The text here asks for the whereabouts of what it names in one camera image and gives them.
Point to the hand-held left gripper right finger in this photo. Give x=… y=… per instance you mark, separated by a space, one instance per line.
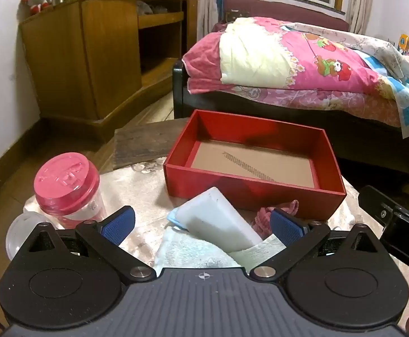
x=285 y=230

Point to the pale green cloth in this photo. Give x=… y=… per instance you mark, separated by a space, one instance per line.
x=257 y=254

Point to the dark wooden bed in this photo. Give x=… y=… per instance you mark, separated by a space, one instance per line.
x=181 y=87

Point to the pink cartoon quilt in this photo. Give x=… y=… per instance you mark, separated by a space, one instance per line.
x=295 y=63

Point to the dark wooden board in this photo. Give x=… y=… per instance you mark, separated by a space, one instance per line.
x=137 y=144

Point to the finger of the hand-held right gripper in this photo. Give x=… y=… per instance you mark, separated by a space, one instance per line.
x=374 y=202

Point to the red cardboard box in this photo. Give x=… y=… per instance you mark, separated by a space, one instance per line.
x=246 y=191

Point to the clear jar with pink lid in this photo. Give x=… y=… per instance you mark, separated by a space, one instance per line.
x=63 y=179

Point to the grey cloth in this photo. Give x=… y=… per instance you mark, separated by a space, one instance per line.
x=144 y=8

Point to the yellow box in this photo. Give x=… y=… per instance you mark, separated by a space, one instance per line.
x=404 y=42

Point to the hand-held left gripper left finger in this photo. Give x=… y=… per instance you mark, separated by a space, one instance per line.
x=118 y=224

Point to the blue patterned sheet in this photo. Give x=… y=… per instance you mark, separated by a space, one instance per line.
x=408 y=112

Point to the pale blue towel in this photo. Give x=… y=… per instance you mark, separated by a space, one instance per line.
x=186 y=249

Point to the white floral blanket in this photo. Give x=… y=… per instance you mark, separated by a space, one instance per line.
x=348 y=35

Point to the clear plastic cap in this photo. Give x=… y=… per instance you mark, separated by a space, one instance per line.
x=18 y=235

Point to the wooden cabinet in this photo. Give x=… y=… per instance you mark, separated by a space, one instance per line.
x=63 y=59

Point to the pink knit hat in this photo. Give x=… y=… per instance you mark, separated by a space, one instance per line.
x=262 y=219

